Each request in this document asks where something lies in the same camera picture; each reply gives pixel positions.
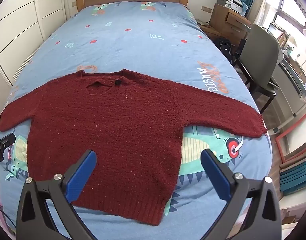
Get dark red knitted sweater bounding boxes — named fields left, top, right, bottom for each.
left=0, top=69, right=267, bottom=225

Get grey black chair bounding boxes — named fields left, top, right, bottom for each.
left=234, top=24, right=280, bottom=113

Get stacked teal cushions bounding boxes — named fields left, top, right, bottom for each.
left=280, top=157, right=306, bottom=195

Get wooden drawer cabinet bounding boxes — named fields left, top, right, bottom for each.
left=198, top=4, right=252, bottom=53

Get blue cartoon print bedsheet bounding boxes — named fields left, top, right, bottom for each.
left=8, top=2, right=272, bottom=239

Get white wardrobe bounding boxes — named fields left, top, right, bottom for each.
left=0, top=0, right=66, bottom=113

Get white printer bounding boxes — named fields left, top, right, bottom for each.
left=216, top=0, right=248, bottom=16

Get black backpack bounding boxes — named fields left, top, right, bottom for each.
left=214, top=37, right=241, bottom=67

